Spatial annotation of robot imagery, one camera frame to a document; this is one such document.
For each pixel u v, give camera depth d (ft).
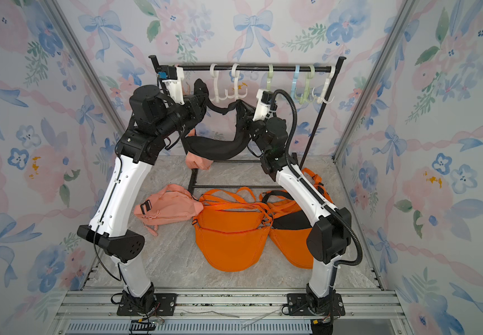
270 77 2.30
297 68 2.22
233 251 2.68
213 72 2.24
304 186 1.74
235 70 2.23
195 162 2.93
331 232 1.52
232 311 2.41
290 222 2.95
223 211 3.20
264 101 1.95
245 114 2.14
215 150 2.40
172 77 1.67
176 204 3.20
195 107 1.75
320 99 2.50
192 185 3.50
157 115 1.56
